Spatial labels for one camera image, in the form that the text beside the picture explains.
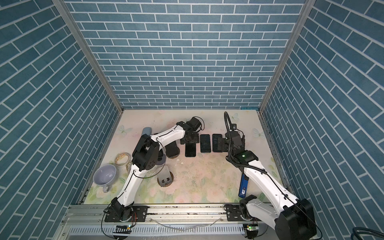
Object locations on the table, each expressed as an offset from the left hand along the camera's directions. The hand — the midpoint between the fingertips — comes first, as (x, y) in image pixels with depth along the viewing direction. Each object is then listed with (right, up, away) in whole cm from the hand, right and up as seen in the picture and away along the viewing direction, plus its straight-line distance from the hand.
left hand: (193, 141), depth 102 cm
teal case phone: (+8, -2, +3) cm, 9 cm away
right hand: (+20, +5, -19) cm, 28 cm away
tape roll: (-44, -10, -9) cm, 46 cm away
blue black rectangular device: (+28, -22, -21) cm, 41 cm away
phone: (+15, -1, -1) cm, 15 cm away
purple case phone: (-13, -5, -11) cm, 17 cm away
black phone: (-2, -5, -5) cm, 7 cm away
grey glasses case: (-34, +7, +6) cm, 35 cm away
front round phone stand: (-14, -17, -21) cm, 31 cm away
